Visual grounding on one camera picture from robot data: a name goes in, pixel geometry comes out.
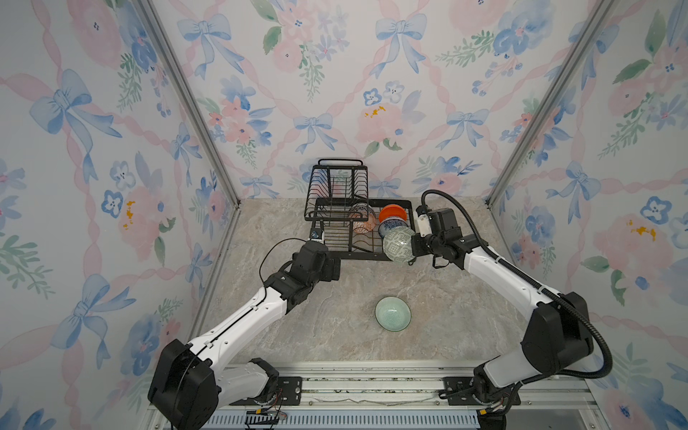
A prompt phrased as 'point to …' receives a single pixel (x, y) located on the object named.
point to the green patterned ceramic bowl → (397, 245)
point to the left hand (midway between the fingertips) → (325, 256)
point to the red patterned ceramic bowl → (362, 219)
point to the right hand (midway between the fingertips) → (416, 237)
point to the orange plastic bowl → (392, 210)
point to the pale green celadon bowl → (392, 313)
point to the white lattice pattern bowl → (363, 207)
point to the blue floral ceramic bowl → (387, 224)
